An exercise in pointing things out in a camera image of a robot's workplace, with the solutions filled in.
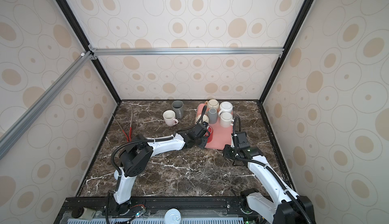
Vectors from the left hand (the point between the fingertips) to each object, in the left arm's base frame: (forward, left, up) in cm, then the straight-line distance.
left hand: (209, 138), depth 91 cm
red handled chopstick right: (+9, +52, -5) cm, 53 cm away
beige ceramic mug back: (+27, -3, +2) cm, 27 cm away
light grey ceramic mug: (+16, -3, +1) cm, 16 cm away
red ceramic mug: (-6, +1, +15) cm, 16 cm away
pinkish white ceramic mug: (+16, +26, 0) cm, 31 cm away
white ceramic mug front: (+14, -11, 0) cm, 18 cm away
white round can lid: (-39, +17, +1) cm, 43 cm away
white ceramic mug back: (+24, -13, +1) cm, 28 cm away
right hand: (-9, -9, +2) cm, 13 cm away
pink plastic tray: (+3, -9, -7) cm, 12 cm away
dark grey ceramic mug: (+23, +21, +2) cm, 31 cm away
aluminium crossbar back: (+45, -37, +30) cm, 65 cm away
